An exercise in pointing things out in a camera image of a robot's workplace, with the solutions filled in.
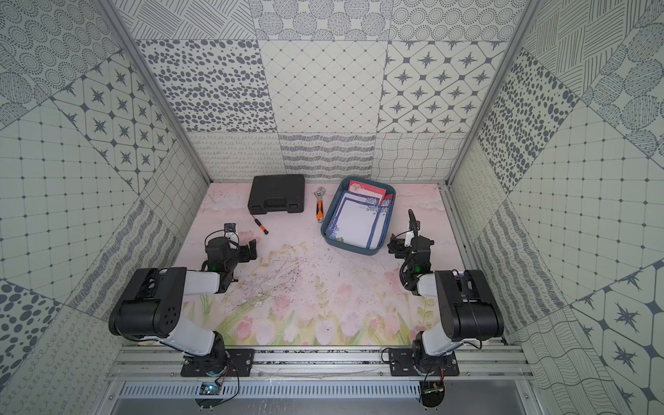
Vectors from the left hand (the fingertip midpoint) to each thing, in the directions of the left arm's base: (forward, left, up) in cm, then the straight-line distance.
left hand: (249, 240), depth 95 cm
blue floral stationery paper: (+13, -42, -3) cm, 44 cm away
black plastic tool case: (+23, -6, +1) cm, 24 cm away
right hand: (+2, -59, 0) cm, 59 cm away
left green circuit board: (-45, +2, -8) cm, 45 cm away
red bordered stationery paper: (+29, -47, -3) cm, 55 cm away
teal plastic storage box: (+30, -34, -1) cm, 45 cm away
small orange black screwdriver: (+8, -3, -5) cm, 10 cm away
